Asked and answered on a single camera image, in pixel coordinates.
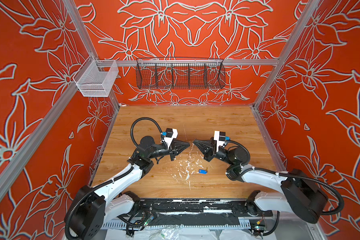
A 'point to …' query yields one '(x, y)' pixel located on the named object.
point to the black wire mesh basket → (180, 73)
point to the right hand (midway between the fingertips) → (193, 144)
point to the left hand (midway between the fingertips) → (188, 144)
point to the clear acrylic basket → (96, 78)
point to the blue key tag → (202, 171)
